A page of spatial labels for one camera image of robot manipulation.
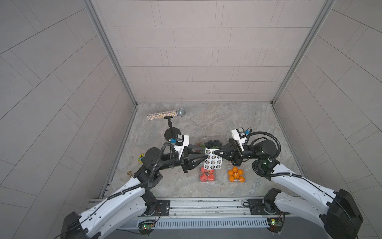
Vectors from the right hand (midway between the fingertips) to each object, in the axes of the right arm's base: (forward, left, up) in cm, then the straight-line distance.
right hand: (218, 157), depth 58 cm
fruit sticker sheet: (0, +2, -2) cm, 3 cm away
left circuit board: (-18, +32, -25) cm, 45 cm away
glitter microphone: (+30, +16, -5) cm, 34 cm away
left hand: (0, +5, +2) cm, 5 cm away
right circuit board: (-20, -26, -31) cm, 45 cm away
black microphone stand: (+31, +25, -25) cm, 47 cm away
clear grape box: (+20, -2, -24) cm, 31 cm away
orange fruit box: (+2, -12, -27) cm, 29 cm away
